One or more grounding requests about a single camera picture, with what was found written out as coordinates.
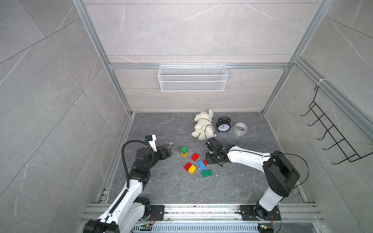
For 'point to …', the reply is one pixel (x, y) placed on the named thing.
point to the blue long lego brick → (202, 165)
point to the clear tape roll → (239, 132)
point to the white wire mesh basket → (193, 78)
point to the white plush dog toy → (204, 127)
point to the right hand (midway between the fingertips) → (209, 159)
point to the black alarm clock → (224, 124)
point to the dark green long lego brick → (207, 173)
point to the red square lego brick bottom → (188, 166)
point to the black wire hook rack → (334, 133)
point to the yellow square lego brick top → (184, 155)
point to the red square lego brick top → (195, 157)
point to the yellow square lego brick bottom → (192, 169)
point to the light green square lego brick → (184, 150)
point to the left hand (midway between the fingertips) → (169, 143)
